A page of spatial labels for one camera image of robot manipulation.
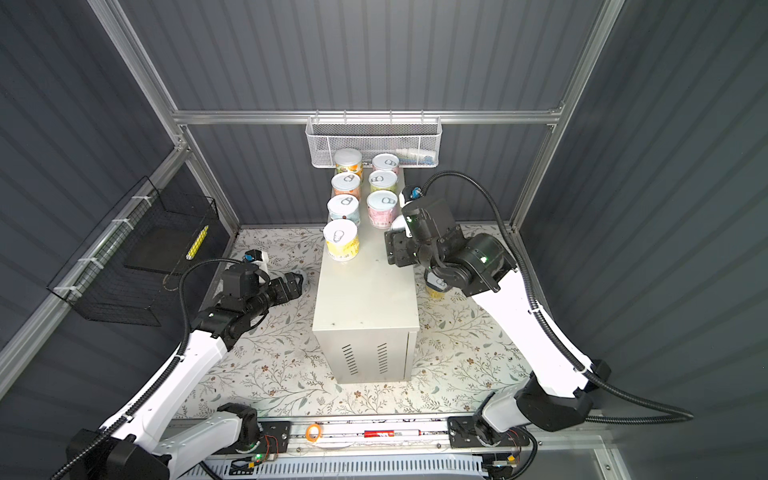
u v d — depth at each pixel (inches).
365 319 22.4
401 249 21.4
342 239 24.8
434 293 19.0
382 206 27.7
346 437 29.7
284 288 27.9
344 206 27.4
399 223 23.5
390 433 29.0
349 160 31.0
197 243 30.9
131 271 28.4
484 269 15.2
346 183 29.7
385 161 31.8
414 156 35.9
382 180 29.8
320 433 29.1
